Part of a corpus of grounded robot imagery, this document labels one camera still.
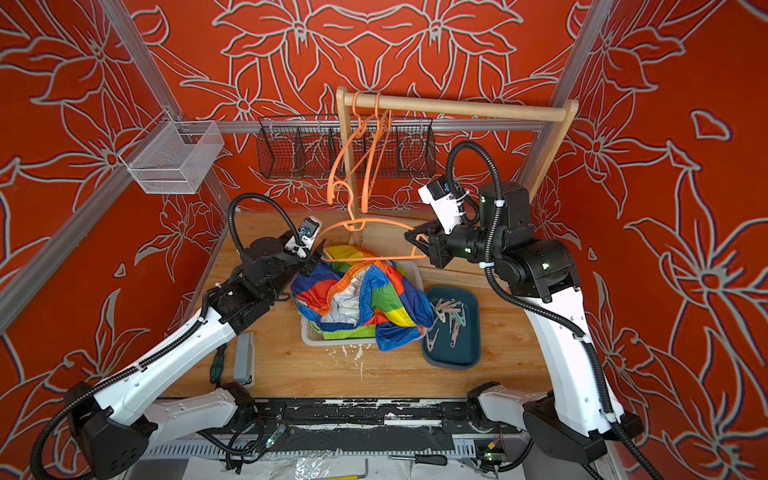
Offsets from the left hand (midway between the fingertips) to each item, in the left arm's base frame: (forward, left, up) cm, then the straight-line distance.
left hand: (311, 229), depth 71 cm
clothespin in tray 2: (-11, -40, -30) cm, 51 cm away
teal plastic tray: (-1, -40, -31) cm, 51 cm away
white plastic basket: (-17, +1, -25) cm, 30 cm away
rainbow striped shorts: (-11, -16, -11) cm, 22 cm away
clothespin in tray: (-14, -32, -31) cm, 47 cm away
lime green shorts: (-14, -14, -25) cm, 32 cm away
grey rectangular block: (-23, +18, -27) cm, 40 cm away
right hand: (-9, -24, +11) cm, 27 cm away
